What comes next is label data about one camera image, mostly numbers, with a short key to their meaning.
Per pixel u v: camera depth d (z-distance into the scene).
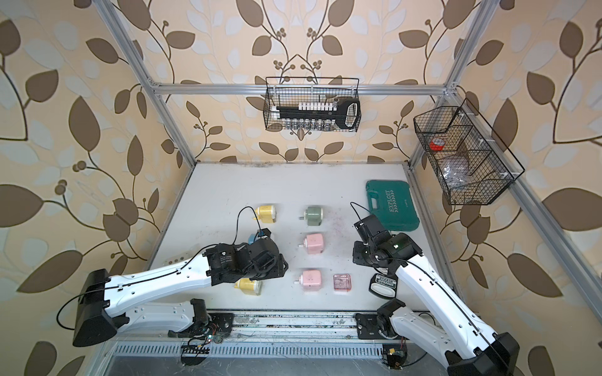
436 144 0.81
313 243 0.86
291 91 0.91
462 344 0.39
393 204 0.99
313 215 0.93
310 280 0.77
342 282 0.83
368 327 0.73
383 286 0.82
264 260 0.57
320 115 0.84
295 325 0.75
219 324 0.74
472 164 0.73
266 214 0.94
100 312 0.40
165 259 0.86
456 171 0.73
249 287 0.76
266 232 0.71
